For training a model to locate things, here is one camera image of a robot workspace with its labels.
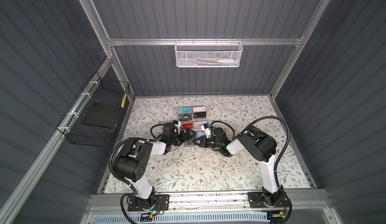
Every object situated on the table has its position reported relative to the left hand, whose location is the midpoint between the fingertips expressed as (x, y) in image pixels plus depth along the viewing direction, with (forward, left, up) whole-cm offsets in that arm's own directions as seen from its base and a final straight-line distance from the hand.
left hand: (192, 135), depth 93 cm
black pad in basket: (0, +44, +24) cm, 50 cm away
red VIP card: (+8, +4, -1) cm, 9 cm away
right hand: (-4, -1, -3) cm, 5 cm away
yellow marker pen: (+12, +38, +21) cm, 45 cm away
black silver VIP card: (+13, +4, +3) cm, 14 cm away
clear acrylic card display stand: (+13, 0, +2) cm, 13 cm away
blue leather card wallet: (-3, +2, -4) cm, 5 cm away
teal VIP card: (+16, +4, +6) cm, 18 cm away
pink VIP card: (+17, -6, +6) cm, 18 cm away
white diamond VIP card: (+8, -4, -1) cm, 9 cm away
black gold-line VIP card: (+14, -6, +4) cm, 15 cm away
